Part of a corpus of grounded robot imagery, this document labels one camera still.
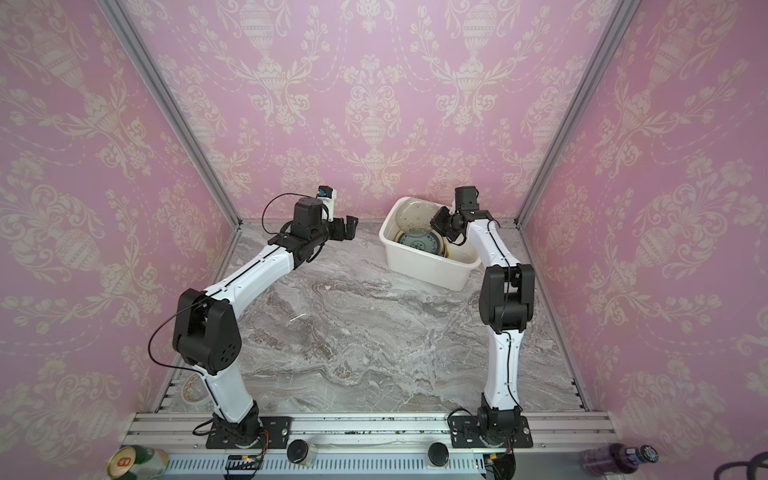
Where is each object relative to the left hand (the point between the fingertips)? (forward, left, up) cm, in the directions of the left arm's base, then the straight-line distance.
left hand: (345, 219), depth 90 cm
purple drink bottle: (-57, -63, -14) cm, 86 cm away
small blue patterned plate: (+6, -29, -16) cm, 34 cm away
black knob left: (-57, +6, -14) cm, 59 cm away
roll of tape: (-42, +39, -25) cm, 63 cm away
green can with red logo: (-59, +39, -14) cm, 72 cm away
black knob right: (-56, -26, -22) cm, 66 cm away
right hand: (+7, -28, -7) cm, 29 cm away
